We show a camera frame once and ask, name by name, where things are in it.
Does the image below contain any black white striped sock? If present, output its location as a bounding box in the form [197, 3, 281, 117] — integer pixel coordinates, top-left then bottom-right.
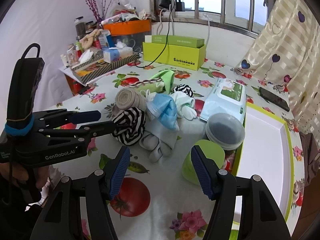
[112, 107, 146, 146]

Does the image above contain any blue face mask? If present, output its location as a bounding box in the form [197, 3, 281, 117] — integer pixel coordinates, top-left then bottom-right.
[145, 90, 180, 131]

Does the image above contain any person's left hand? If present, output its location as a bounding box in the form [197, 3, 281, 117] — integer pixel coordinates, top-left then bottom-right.
[0, 163, 49, 189]

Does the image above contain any green round sponge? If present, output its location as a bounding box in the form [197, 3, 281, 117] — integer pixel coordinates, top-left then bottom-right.
[182, 139, 225, 186]

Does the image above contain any beige rolled sock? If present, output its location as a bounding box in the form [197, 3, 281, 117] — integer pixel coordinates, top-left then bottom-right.
[115, 88, 147, 111]

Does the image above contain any striped flat gift box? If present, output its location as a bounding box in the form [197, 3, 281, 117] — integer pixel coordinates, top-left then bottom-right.
[71, 53, 139, 84]

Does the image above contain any clear round lidded container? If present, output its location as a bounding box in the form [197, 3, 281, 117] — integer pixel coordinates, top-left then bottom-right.
[205, 113, 245, 151]

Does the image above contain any white grey sock pair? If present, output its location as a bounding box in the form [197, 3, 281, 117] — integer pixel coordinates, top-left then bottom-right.
[139, 120, 180, 163]

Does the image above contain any white tray green rim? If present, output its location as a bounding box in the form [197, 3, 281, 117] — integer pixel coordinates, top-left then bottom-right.
[233, 103, 295, 228]

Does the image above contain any floral fruit tablecloth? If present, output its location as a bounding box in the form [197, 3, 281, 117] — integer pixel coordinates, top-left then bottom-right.
[55, 61, 304, 239]

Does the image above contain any green towel with trim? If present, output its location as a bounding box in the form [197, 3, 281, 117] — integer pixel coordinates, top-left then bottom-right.
[129, 69, 175, 96]

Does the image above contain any blue tissue box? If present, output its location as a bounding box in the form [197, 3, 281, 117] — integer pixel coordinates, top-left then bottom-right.
[103, 47, 133, 63]

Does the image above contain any white green baby sock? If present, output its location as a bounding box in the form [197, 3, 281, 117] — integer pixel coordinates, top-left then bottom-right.
[170, 91, 197, 121]

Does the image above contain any wet wipes pack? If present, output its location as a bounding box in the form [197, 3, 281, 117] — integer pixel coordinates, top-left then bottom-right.
[200, 78, 246, 124]

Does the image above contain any small striped rolled sock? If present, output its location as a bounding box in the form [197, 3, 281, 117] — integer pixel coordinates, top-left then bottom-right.
[173, 84, 194, 98]

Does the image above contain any dark jar with lid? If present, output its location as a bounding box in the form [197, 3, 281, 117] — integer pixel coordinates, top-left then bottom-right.
[74, 16, 86, 40]

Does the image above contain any orange storage box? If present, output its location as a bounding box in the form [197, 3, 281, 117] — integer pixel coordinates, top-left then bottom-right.
[103, 20, 151, 36]

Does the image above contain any black smartphone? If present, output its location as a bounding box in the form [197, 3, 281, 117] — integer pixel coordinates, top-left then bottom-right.
[259, 87, 290, 112]

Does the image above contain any yellow-green cardboard box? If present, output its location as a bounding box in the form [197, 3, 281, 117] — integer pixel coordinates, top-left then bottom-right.
[143, 35, 206, 71]

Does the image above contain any black charger on sill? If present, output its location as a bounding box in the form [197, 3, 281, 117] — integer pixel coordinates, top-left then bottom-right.
[158, 0, 185, 11]

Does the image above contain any beige heart pattern curtain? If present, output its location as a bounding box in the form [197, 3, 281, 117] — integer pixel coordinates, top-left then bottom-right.
[236, 0, 319, 141]

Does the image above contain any black power cable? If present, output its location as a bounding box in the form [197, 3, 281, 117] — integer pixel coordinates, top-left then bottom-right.
[133, 0, 182, 68]

